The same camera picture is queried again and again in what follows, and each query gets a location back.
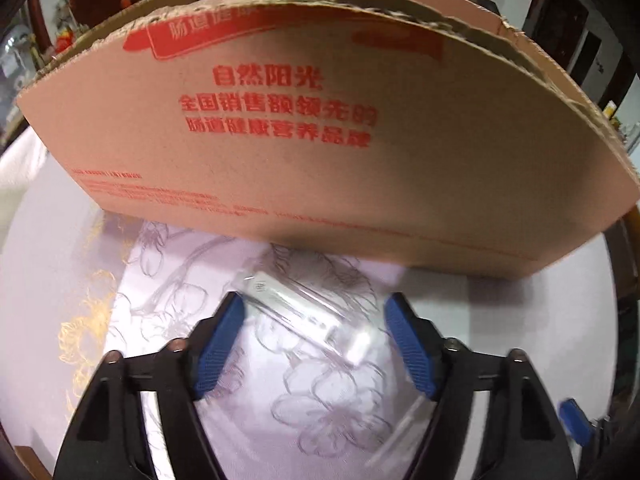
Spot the clear plastic pen case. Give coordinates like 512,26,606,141
239,270,375,366

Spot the brown cardboard box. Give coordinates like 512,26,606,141
17,0,639,278

